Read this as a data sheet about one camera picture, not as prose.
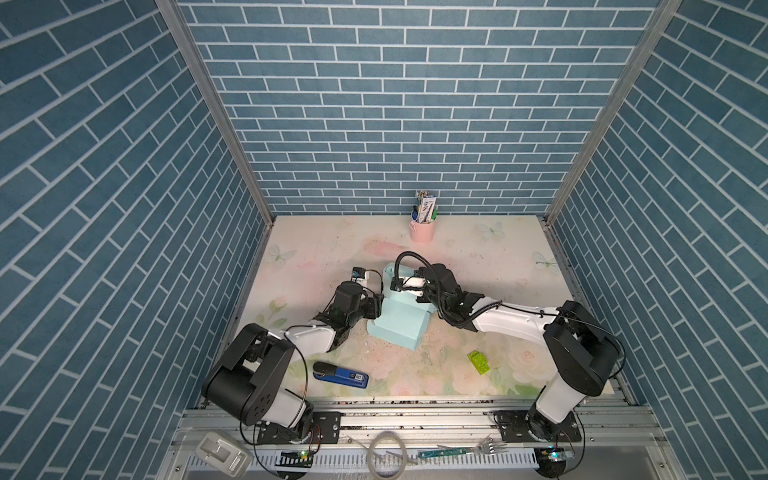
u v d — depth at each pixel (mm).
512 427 735
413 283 772
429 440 736
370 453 682
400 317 913
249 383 434
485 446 721
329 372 811
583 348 483
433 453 706
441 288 658
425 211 1046
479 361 825
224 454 683
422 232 1094
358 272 806
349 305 706
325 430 731
